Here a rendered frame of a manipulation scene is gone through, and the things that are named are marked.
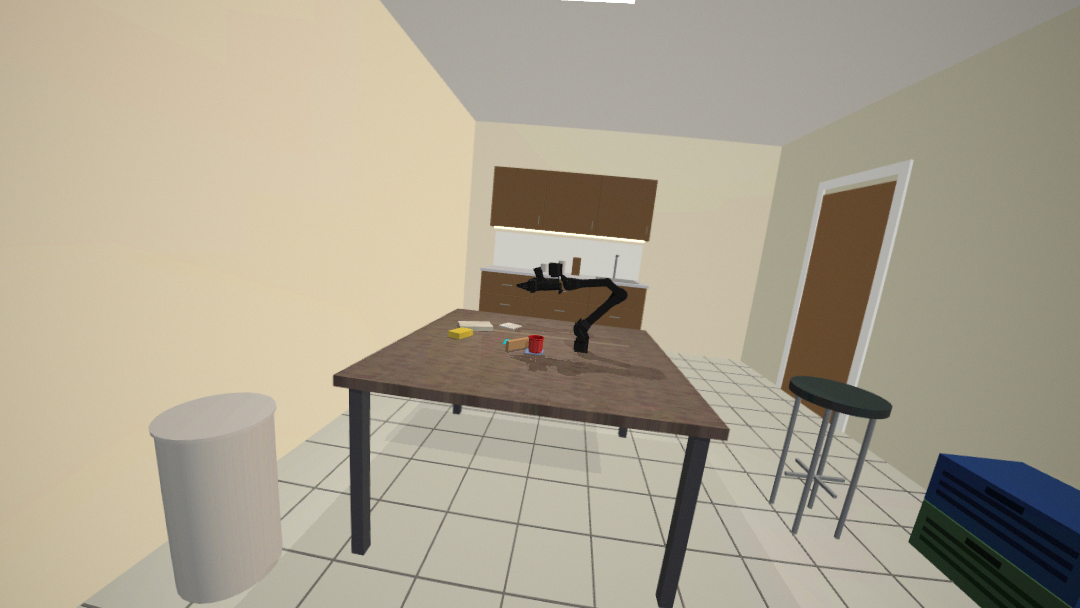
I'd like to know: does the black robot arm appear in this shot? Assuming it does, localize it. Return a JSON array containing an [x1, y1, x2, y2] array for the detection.
[[534, 264, 627, 353]]

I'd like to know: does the cream flat rectangular block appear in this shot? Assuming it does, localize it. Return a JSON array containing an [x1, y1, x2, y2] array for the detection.
[[458, 321, 492, 332]]

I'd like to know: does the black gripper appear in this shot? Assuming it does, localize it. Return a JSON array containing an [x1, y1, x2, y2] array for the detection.
[[517, 278, 549, 293]]

